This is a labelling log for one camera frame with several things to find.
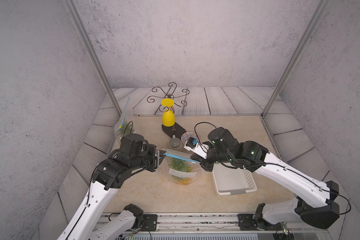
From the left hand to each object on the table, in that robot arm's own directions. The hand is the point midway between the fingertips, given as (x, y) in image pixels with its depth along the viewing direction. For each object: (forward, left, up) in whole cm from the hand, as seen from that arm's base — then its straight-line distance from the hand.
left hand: (170, 149), depth 63 cm
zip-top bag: (-2, +2, -18) cm, 18 cm away
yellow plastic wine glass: (+30, +3, -10) cm, 32 cm away
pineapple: (+22, +27, -12) cm, 37 cm away
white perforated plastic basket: (-1, -32, -34) cm, 46 cm away
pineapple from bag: (+1, -4, -14) cm, 15 cm away
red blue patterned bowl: (+28, -7, -29) cm, 41 cm away
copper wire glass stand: (+37, -1, -31) cm, 49 cm away
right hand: (-3, -9, -2) cm, 10 cm away
